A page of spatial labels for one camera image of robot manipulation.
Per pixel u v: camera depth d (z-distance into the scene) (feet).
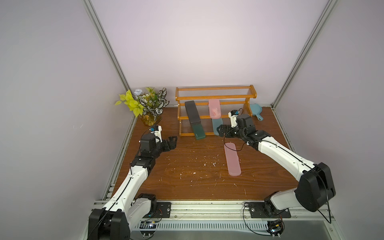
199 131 3.27
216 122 3.48
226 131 2.39
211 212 2.39
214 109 3.11
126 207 1.39
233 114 2.43
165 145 2.38
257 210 2.38
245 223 2.28
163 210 2.43
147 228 2.37
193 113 3.20
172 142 2.43
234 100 3.53
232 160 2.94
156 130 2.37
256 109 3.97
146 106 2.86
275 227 2.28
